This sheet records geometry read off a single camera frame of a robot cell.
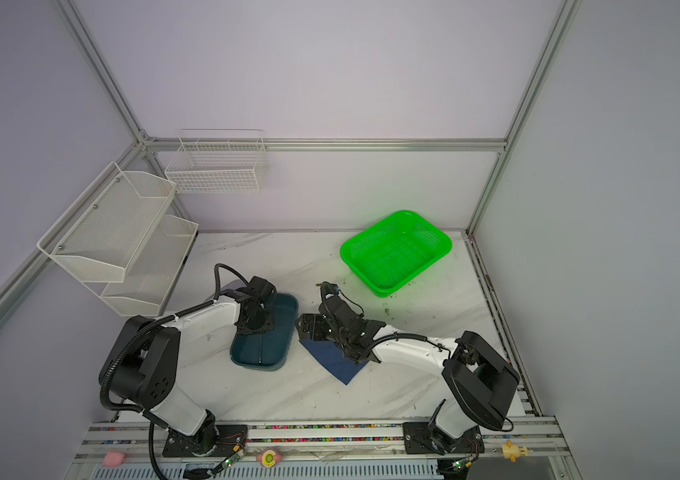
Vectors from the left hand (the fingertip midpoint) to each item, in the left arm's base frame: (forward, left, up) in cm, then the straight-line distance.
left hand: (261, 329), depth 91 cm
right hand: (-3, -15, +10) cm, 18 cm away
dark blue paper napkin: (-8, -22, -2) cm, 23 cm away
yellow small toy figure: (-32, -66, +3) cm, 73 cm away
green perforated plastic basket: (+34, -45, -1) cm, 57 cm away
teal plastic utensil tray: (-7, -4, 0) cm, 8 cm away
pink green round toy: (-34, -9, +3) cm, 35 cm away
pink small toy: (-34, +29, -1) cm, 45 cm away
